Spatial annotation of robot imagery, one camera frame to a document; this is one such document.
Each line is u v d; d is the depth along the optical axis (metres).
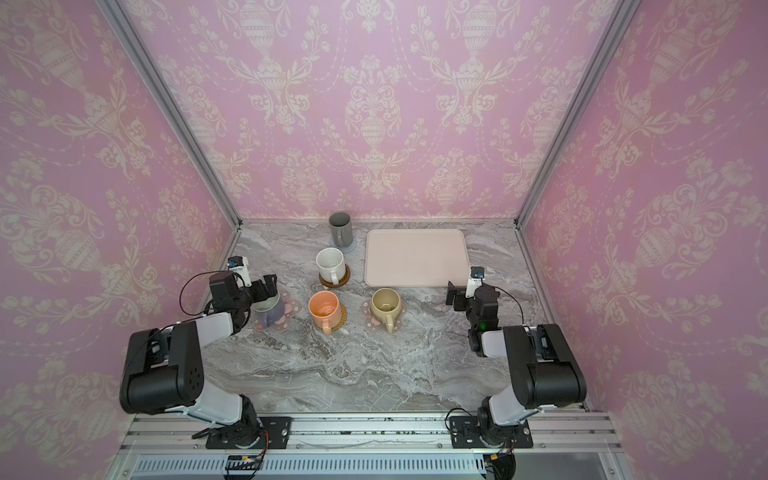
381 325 0.91
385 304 0.95
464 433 0.73
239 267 0.83
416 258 1.06
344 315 0.94
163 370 0.46
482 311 0.72
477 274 0.81
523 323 0.91
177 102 0.88
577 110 0.86
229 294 0.73
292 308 0.97
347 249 1.12
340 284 1.00
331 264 1.05
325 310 0.94
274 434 0.75
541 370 0.44
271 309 0.87
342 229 1.06
